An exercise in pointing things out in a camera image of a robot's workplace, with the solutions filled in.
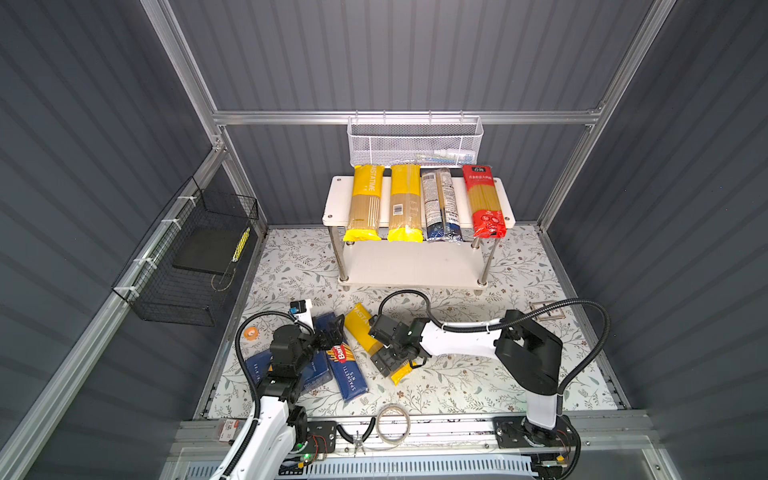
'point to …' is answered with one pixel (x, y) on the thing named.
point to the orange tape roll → (251, 333)
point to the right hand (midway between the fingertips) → (391, 356)
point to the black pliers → (358, 442)
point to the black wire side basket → (181, 274)
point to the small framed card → (553, 314)
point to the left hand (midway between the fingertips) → (329, 318)
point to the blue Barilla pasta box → (317, 374)
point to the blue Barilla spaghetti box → (349, 377)
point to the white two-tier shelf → (385, 203)
